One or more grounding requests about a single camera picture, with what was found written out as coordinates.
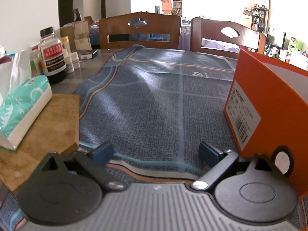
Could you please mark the teal white tissue pack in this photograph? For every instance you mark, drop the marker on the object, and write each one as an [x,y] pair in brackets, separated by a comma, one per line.
[21,105]

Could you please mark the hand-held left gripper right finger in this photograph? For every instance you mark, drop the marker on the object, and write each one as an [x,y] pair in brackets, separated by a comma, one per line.
[208,154]

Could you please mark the stack of orange boxes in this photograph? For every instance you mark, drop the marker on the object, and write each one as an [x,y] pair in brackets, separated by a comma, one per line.
[167,3]

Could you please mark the small white jar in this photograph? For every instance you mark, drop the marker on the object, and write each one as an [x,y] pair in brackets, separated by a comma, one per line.
[69,65]
[75,61]

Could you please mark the flat black device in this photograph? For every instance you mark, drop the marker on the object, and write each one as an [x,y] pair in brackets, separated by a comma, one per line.
[87,54]

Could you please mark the dark bottle with red label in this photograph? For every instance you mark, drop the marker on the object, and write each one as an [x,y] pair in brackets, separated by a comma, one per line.
[51,60]

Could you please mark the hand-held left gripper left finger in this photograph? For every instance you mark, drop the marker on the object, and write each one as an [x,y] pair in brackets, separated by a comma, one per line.
[105,152]

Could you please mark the white floor air conditioner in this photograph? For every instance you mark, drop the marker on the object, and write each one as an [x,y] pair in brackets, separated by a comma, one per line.
[247,14]

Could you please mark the blue patterned tablecloth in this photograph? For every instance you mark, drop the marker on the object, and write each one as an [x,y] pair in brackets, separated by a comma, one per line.
[154,101]

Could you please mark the orange cardboard box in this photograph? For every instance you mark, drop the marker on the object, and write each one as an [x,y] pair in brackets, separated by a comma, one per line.
[272,96]

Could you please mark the brown wooden chair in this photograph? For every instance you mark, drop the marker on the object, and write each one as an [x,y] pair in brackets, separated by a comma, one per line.
[115,26]
[209,31]

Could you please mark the tall dark bookshelf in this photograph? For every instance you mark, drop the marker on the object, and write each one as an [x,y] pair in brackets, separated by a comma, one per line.
[258,18]

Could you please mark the narrow bookshelf with books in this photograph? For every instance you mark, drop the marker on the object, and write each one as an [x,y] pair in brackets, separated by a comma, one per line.
[177,4]

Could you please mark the black monitor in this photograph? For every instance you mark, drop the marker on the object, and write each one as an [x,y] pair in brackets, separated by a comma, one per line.
[276,39]

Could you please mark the brown cardboard boxes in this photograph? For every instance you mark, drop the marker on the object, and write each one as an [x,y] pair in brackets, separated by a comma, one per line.
[81,33]

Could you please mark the wooden cutting board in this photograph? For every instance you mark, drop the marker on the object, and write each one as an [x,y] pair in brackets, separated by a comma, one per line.
[55,130]

